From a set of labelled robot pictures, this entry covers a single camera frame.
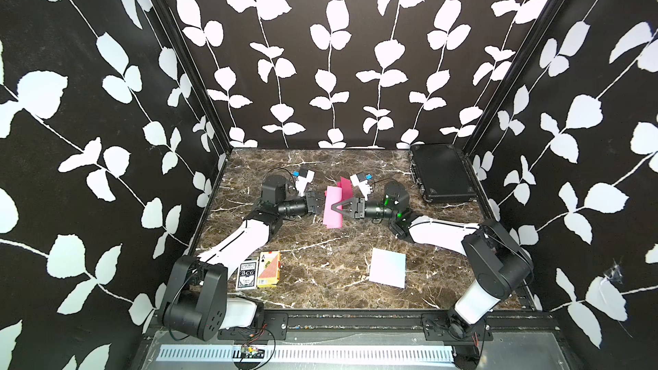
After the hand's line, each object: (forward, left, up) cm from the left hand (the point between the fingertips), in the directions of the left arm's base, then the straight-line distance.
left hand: (334, 199), depth 77 cm
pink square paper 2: (-6, +1, -2) cm, 6 cm away
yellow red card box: (-13, +22, -20) cm, 33 cm away
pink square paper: (+1, -4, +4) cm, 6 cm away
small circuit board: (-36, +25, -21) cm, 49 cm away
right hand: (-3, 0, 0) cm, 3 cm away
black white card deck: (-16, +29, -20) cm, 39 cm away
